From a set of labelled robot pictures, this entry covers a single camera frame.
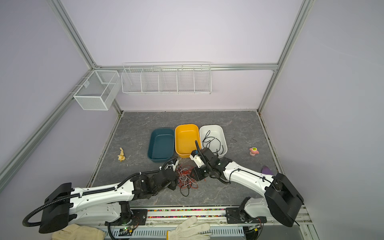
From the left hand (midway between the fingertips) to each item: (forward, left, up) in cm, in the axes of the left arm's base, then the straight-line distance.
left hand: (177, 176), depth 79 cm
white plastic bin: (+28, -23, -6) cm, 37 cm away
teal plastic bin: (+24, +12, -6) cm, 27 cm away
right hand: (+1, -8, -2) cm, 9 cm away
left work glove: (-21, +47, -7) cm, 52 cm away
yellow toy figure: (+17, +37, -7) cm, 41 cm away
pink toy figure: (+15, -47, -5) cm, 50 cm away
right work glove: (-23, -4, -8) cm, 25 cm away
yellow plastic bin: (+31, -4, -7) cm, 32 cm away
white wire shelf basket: (+60, +6, +20) cm, 64 cm away
